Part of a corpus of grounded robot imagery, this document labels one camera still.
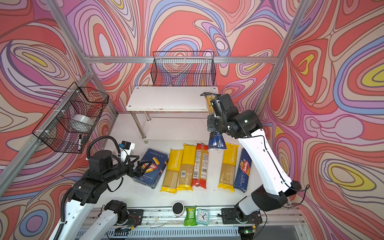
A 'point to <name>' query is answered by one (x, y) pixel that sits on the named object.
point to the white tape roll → (81, 123)
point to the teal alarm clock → (202, 217)
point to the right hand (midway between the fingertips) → (214, 125)
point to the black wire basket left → (53, 131)
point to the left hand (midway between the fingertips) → (146, 159)
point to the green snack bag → (190, 220)
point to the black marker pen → (80, 142)
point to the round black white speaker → (178, 208)
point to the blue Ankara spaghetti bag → (216, 140)
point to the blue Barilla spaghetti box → (242, 177)
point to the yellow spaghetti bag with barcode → (187, 167)
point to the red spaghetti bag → (200, 170)
